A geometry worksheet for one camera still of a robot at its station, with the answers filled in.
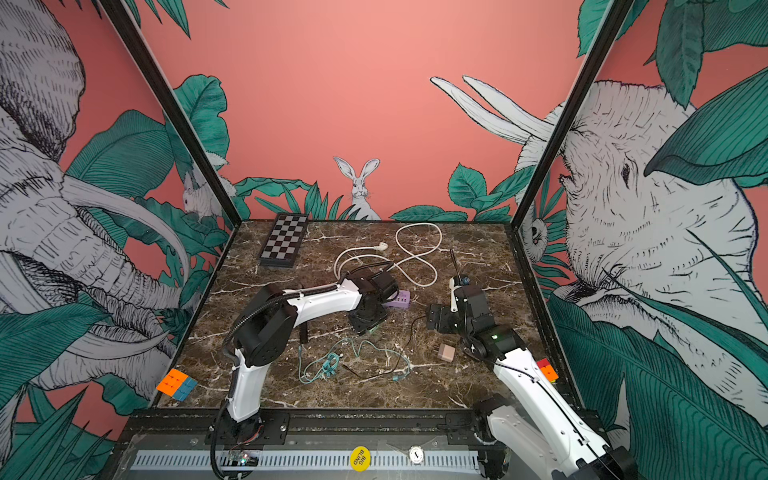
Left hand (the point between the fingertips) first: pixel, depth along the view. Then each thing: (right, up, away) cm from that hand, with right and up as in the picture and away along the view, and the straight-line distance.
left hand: (383, 321), depth 92 cm
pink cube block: (+19, -8, -6) cm, 21 cm away
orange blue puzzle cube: (-53, -13, -16) cm, 57 cm away
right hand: (+16, +7, -12) cm, 21 cm away
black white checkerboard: (-38, +24, +17) cm, 48 cm away
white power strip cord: (-1, +24, +19) cm, 30 cm away
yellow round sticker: (-5, -27, -22) cm, 36 cm away
